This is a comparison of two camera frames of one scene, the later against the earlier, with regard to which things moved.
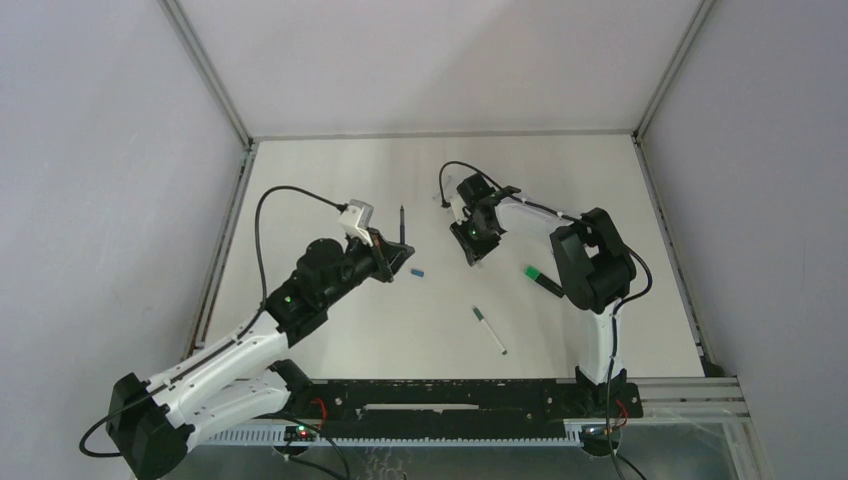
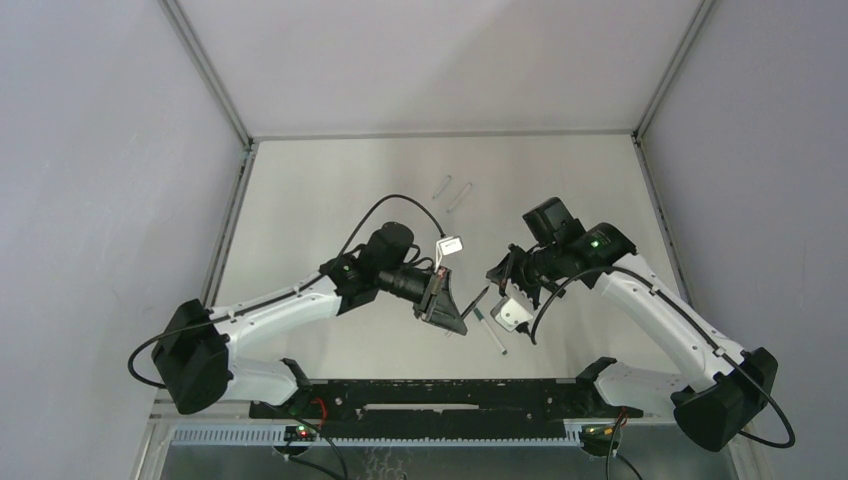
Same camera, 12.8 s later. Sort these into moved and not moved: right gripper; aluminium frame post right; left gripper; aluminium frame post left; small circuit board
Moved: left gripper; right gripper
Not moved: small circuit board; aluminium frame post right; aluminium frame post left
